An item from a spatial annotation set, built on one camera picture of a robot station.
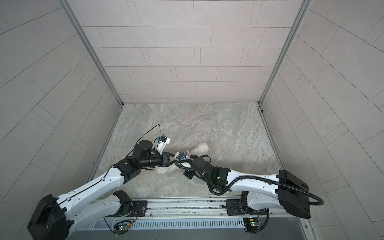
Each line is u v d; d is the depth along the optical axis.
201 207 0.74
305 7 0.70
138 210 0.71
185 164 0.60
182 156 0.61
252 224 0.68
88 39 0.82
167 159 0.65
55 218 0.37
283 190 0.41
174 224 0.68
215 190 0.55
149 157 0.62
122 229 0.65
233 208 0.72
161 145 0.69
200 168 0.53
